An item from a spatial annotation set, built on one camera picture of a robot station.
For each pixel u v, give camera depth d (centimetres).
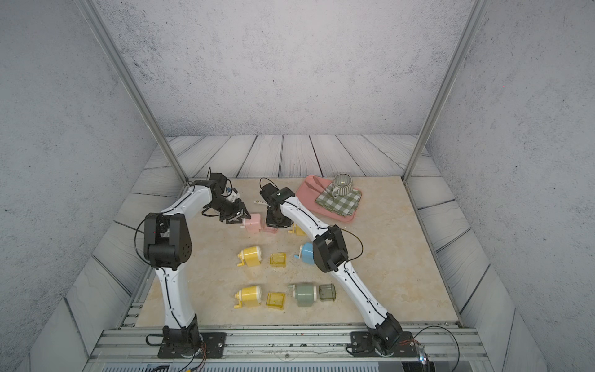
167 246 56
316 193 115
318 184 118
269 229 98
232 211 89
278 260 94
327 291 84
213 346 73
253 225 96
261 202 110
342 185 114
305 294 77
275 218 89
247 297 77
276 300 83
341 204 110
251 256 86
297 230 71
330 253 66
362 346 73
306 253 87
